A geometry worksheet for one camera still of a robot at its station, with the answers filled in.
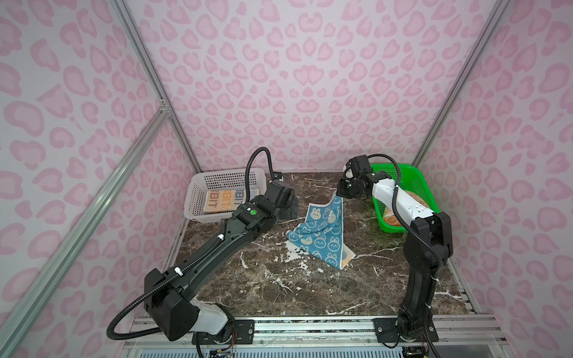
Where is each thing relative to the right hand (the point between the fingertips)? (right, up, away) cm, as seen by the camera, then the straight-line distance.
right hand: (338, 188), depth 92 cm
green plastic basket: (+40, +4, +21) cm, 46 cm away
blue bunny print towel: (-6, -19, +2) cm, 20 cm away
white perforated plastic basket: (-63, +2, +14) cm, 65 cm away
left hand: (-22, -4, -15) cm, 27 cm away
